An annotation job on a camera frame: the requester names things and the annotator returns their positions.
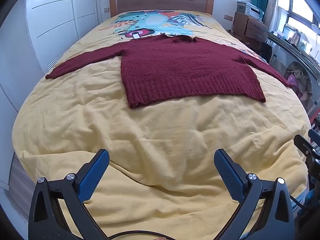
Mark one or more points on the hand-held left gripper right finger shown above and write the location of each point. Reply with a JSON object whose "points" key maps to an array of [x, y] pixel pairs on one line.
{"points": [[228, 175]]}

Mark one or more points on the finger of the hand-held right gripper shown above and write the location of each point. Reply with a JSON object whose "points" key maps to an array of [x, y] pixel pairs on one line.
{"points": [[315, 135], [305, 145]]}

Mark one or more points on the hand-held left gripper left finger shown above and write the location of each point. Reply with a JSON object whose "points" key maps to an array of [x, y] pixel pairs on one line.
{"points": [[93, 175]]}

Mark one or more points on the dark red knitted sweater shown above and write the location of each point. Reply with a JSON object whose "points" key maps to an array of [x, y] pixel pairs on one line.
{"points": [[185, 72]]}

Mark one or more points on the pink plastic chair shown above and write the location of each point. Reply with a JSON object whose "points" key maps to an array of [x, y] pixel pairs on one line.
{"points": [[292, 80]]}

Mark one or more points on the yellow printed blanket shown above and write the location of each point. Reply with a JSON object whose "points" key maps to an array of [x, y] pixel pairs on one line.
{"points": [[162, 135]]}

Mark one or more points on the black bag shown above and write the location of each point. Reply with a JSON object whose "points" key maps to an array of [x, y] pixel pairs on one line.
{"points": [[266, 52]]}

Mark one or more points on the round white lamp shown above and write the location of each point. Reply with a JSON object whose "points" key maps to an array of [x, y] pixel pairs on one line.
{"points": [[316, 28]]}

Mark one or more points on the wooden dresser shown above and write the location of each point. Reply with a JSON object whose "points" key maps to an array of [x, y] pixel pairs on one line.
{"points": [[250, 28]]}

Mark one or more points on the window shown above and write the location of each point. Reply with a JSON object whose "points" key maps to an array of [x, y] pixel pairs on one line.
{"points": [[300, 5]]}

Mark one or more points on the white printer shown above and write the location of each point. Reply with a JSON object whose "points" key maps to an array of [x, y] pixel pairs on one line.
{"points": [[250, 10]]}

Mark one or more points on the white wardrobe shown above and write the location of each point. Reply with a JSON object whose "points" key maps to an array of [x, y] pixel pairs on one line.
{"points": [[55, 17]]}

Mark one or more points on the wooden headboard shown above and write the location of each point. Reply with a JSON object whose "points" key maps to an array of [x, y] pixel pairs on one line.
{"points": [[162, 1]]}

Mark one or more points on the wooden bed frame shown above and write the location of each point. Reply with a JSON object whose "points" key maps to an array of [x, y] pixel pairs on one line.
{"points": [[21, 187]]}

